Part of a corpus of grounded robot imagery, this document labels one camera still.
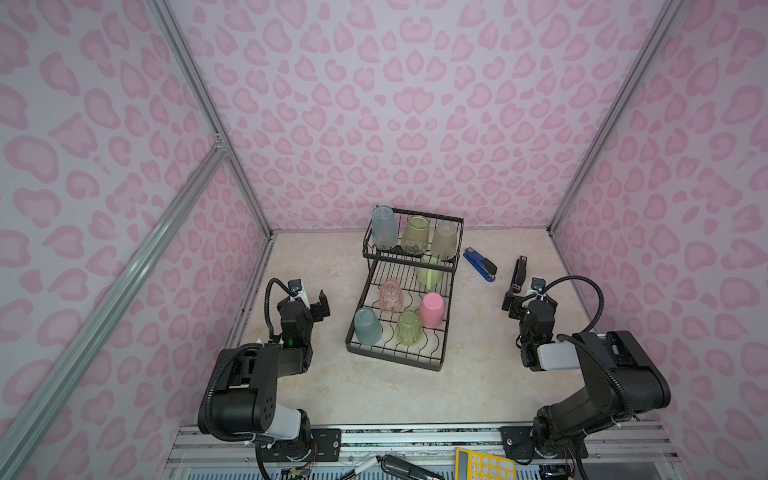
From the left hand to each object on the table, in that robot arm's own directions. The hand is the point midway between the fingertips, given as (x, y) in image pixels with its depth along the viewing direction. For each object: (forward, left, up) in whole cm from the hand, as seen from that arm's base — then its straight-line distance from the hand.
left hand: (307, 289), depth 91 cm
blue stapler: (+14, -58, -9) cm, 61 cm away
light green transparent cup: (+7, -33, +15) cm, 37 cm away
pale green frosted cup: (+6, -41, +14) cm, 43 cm away
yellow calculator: (-44, -43, -8) cm, 62 cm away
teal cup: (-13, -19, +1) cm, 23 cm away
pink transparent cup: (+1, -25, -8) cm, 26 cm away
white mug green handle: (+4, -37, -2) cm, 38 cm away
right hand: (-1, -67, -1) cm, 67 cm away
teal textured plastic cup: (+10, -24, +15) cm, 30 cm away
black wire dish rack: (0, -27, +11) cm, 29 cm away
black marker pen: (-45, -25, -4) cm, 52 cm away
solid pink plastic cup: (-8, -37, 0) cm, 38 cm away
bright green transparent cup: (-11, -30, -5) cm, 33 cm away
